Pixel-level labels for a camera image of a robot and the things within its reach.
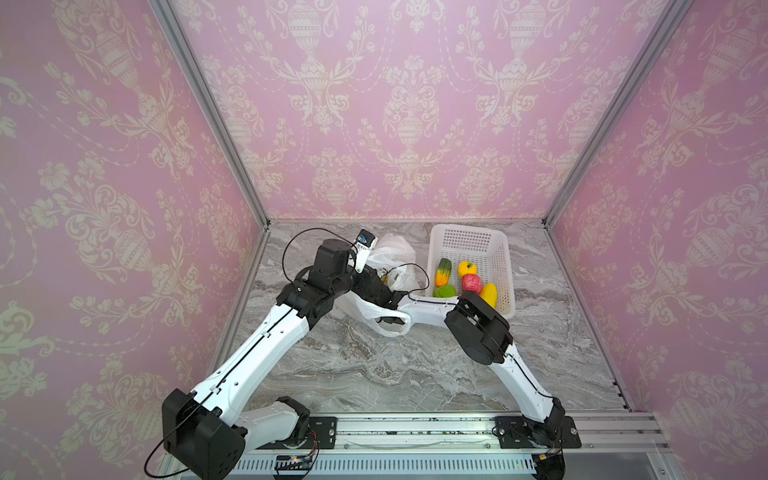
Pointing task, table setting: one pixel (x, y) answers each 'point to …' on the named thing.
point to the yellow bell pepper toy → (466, 268)
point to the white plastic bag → (395, 257)
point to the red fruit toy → (471, 282)
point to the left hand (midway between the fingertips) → (370, 264)
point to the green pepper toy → (445, 291)
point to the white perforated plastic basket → (486, 247)
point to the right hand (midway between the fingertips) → (350, 282)
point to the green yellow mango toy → (443, 272)
